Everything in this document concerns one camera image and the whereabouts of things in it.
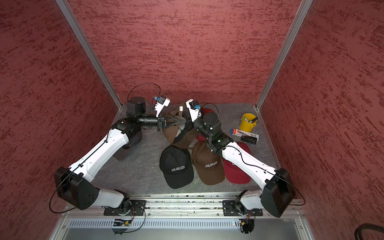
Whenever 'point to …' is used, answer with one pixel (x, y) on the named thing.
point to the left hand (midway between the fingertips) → (178, 124)
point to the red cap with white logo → (234, 173)
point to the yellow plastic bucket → (245, 125)
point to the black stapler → (251, 140)
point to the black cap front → (175, 163)
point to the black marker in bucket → (255, 119)
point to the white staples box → (238, 132)
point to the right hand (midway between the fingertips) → (182, 112)
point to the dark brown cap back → (180, 135)
